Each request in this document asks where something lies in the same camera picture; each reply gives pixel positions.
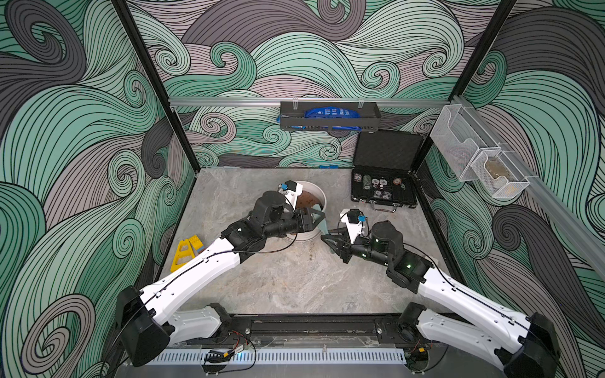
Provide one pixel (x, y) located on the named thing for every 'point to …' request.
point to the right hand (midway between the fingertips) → (327, 233)
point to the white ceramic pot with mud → (309, 194)
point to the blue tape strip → (332, 167)
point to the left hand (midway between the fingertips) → (324, 213)
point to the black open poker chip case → (382, 173)
